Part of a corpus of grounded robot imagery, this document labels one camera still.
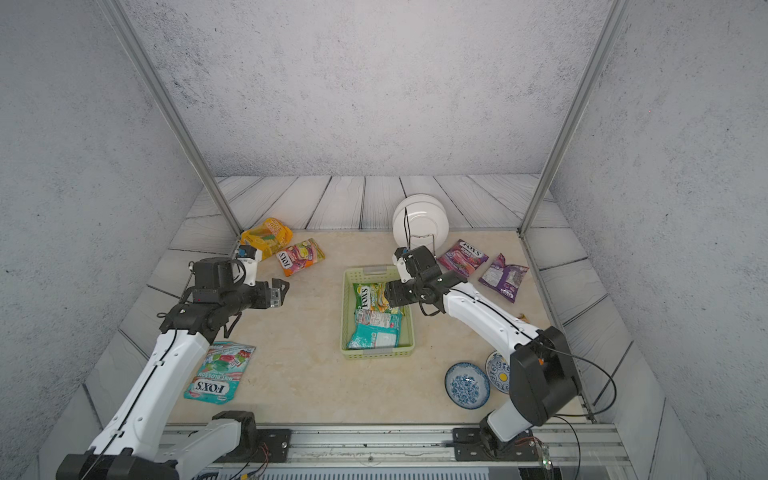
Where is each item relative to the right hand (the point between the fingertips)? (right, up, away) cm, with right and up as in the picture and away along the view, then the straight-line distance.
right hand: (395, 291), depth 84 cm
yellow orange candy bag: (-46, +17, +31) cm, 58 cm away
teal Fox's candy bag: (-6, -13, +7) cm, 16 cm away
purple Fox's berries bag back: (+37, +2, +18) cm, 41 cm away
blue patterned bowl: (+20, -25, -2) cm, 32 cm away
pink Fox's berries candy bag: (+25, +9, +26) cm, 37 cm away
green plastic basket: (-8, +3, +18) cm, 20 cm away
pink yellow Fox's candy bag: (-35, +9, +27) cm, 45 cm away
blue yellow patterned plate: (+29, -22, 0) cm, 37 cm away
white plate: (+8, +22, +19) cm, 30 cm away
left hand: (-31, +3, -6) cm, 31 cm away
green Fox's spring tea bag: (-8, -3, +15) cm, 17 cm away
